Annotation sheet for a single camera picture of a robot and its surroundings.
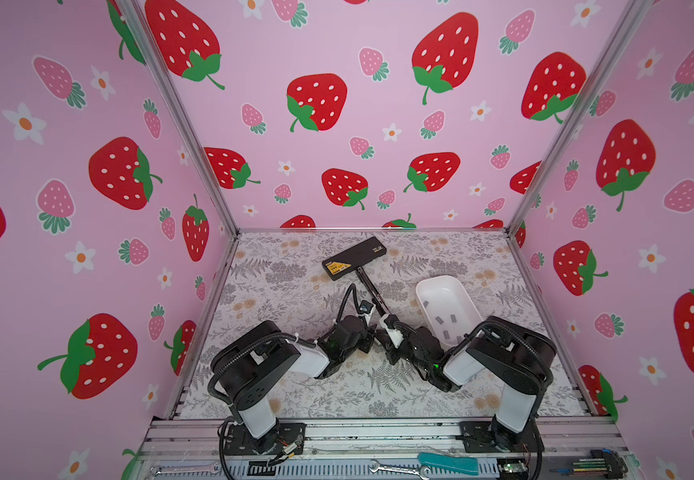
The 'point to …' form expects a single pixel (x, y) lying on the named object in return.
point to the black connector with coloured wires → (607, 463)
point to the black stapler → (353, 258)
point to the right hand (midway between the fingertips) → (375, 334)
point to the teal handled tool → (450, 464)
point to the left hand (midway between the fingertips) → (373, 324)
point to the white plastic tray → (447, 308)
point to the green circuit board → (514, 467)
